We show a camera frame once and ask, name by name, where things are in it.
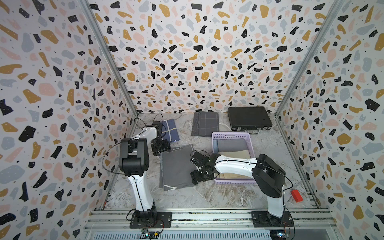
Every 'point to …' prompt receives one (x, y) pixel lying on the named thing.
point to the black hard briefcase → (251, 119)
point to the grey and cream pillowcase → (235, 148)
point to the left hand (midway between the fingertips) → (166, 151)
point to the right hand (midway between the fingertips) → (196, 181)
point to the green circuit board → (149, 235)
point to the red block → (297, 196)
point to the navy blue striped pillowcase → (171, 134)
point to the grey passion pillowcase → (175, 168)
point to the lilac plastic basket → (232, 135)
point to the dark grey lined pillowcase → (204, 123)
